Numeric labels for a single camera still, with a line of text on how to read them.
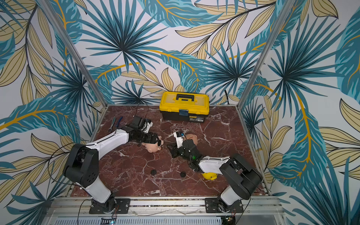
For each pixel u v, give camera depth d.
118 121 1.07
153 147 0.87
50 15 0.70
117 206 0.72
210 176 0.77
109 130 1.03
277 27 0.75
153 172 0.86
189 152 0.65
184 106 0.95
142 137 0.77
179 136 0.75
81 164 0.46
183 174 0.84
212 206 0.73
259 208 0.73
